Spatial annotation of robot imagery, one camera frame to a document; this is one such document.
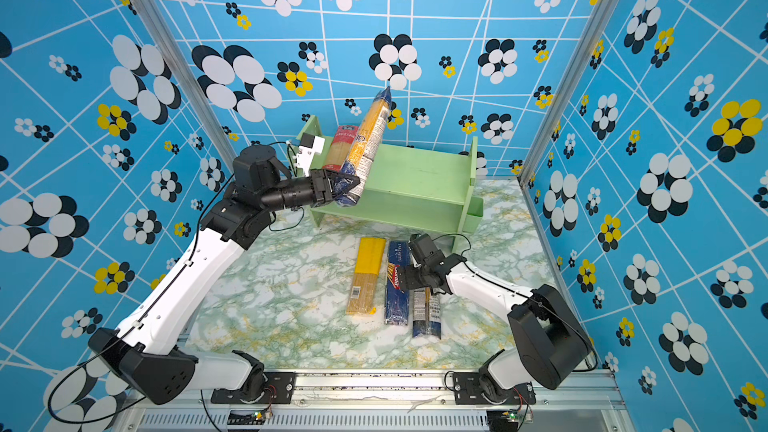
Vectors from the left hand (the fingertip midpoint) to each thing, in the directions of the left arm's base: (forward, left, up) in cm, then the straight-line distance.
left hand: (360, 178), depth 61 cm
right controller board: (-37, -33, -43) cm, 66 cm away
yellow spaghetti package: (-7, +2, -40) cm, 41 cm away
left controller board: (-37, +25, -43) cm, 62 cm away
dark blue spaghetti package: (-10, -8, -39) cm, 41 cm away
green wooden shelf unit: (+12, -14, -16) cm, 24 cm away
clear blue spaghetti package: (-14, -16, -41) cm, 46 cm away
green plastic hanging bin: (+16, -33, -32) cm, 49 cm away
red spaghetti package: (+28, +8, -12) cm, 31 cm away
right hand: (-2, -14, -39) cm, 41 cm away
